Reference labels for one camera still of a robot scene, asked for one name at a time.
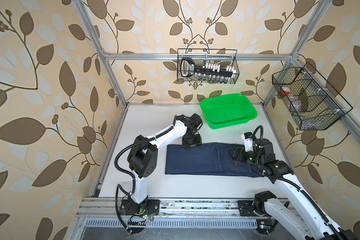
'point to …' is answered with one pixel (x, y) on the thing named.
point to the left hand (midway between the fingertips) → (199, 147)
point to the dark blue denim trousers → (208, 158)
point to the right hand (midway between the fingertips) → (234, 152)
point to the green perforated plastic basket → (229, 110)
